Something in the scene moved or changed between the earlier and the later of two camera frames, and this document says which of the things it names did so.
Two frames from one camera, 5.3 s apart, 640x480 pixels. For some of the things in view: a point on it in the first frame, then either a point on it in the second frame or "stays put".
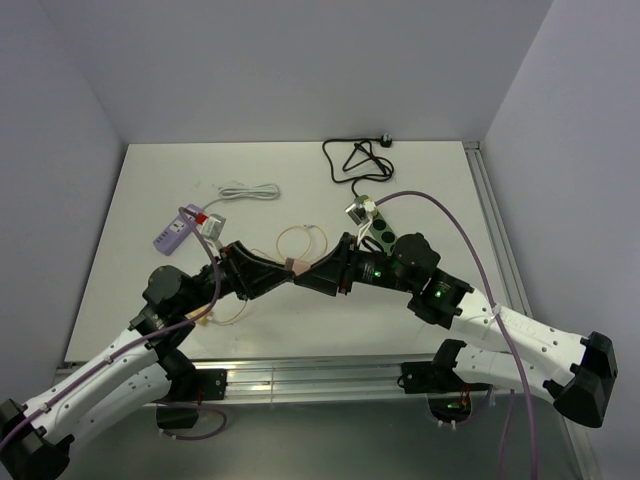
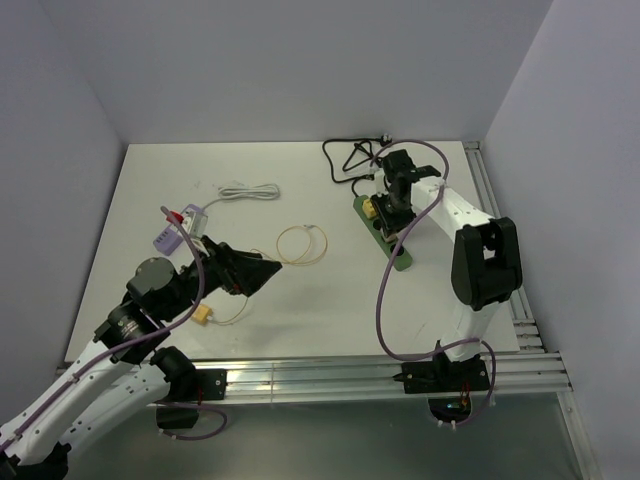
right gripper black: x=337 y=268 to x=390 y=224
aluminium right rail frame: x=510 y=276 stays put
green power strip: x=380 y=230 stays put
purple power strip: x=175 y=233 stays put
